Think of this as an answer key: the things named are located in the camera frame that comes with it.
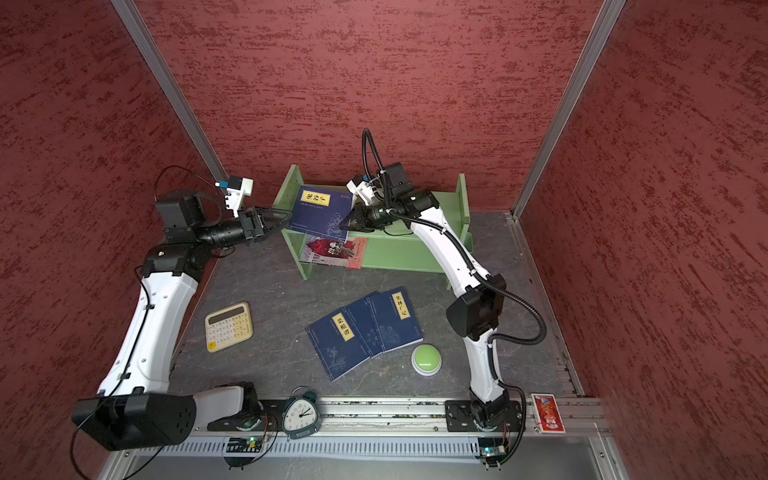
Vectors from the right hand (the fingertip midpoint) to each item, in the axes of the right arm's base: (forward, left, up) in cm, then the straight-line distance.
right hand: (344, 231), depth 75 cm
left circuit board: (-44, +27, -32) cm, 61 cm away
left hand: (-6, +11, +9) cm, 15 cm away
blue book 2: (-19, +5, -29) cm, 35 cm away
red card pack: (-39, -50, -29) cm, 70 cm away
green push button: (-24, -21, -29) cm, 43 cm away
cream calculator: (-13, +38, -27) cm, 48 cm away
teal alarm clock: (-38, +11, -25) cm, 47 cm away
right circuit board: (-45, -35, -31) cm, 65 cm away
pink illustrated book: (+6, +7, -17) cm, 19 cm away
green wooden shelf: (+4, -14, -16) cm, 22 cm away
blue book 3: (-12, -12, -29) cm, 33 cm away
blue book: (+6, +7, +2) cm, 9 cm away
